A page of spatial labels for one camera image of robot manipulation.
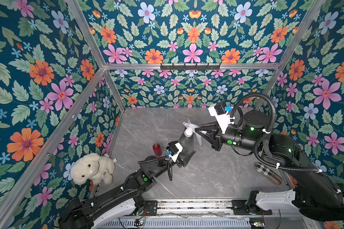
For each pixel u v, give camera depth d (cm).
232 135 41
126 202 60
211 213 72
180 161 60
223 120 41
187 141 54
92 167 72
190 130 51
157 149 84
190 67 93
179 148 55
